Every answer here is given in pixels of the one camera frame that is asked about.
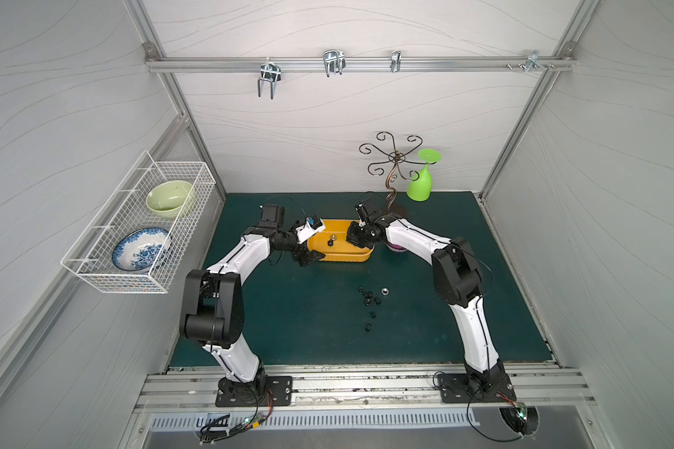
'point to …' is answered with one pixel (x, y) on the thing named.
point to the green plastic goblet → (420, 190)
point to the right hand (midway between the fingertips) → (345, 236)
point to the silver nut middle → (385, 291)
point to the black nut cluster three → (367, 300)
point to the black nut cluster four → (377, 301)
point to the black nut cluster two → (369, 295)
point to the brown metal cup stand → (398, 159)
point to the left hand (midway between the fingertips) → (316, 241)
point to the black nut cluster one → (360, 289)
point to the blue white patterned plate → (138, 249)
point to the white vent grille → (194, 423)
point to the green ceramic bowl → (166, 199)
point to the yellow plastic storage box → (342, 251)
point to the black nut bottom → (368, 327)
